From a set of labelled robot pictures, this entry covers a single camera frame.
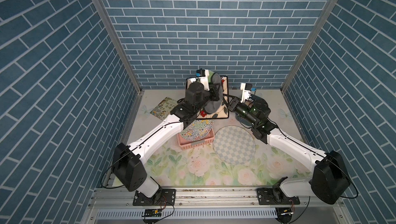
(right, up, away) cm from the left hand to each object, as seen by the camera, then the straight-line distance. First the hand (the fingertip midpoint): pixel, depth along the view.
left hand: (225, 85), depth 71 cm
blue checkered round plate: (+8, -33, +20) cm, 40 cm away
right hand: (-1, -5, -1) cm, 5 cm away
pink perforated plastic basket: (-21, -31, +14) cm, 40 cm away
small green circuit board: (-34, -60, +1) cm, 69 cm away
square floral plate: (-1, -12, 0) cm, 12 cm away
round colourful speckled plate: (-14, -25, +23) cm, 36 cm away
